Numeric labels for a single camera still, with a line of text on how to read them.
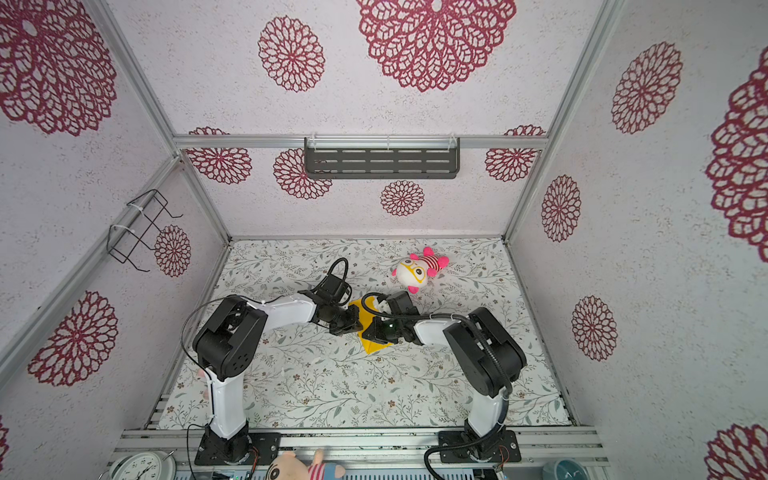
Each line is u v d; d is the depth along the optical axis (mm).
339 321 840
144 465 686
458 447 628
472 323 490
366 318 876
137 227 783
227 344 520
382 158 947
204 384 847
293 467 651
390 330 821
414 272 1001
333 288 797
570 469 688
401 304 764
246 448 715
